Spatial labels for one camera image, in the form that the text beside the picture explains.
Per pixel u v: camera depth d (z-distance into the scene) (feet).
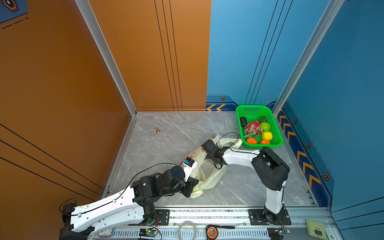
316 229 2.24
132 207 1.49
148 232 2.32
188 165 1.94
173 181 1.62
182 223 2.33
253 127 3.26
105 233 2.23
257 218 2.38
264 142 3.18
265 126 3.36
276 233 2.32
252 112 3.80
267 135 3.26
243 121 3.54
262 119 3.59
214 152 2.42
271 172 1.61
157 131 3.53
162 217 2.41
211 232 2.19
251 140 3.16
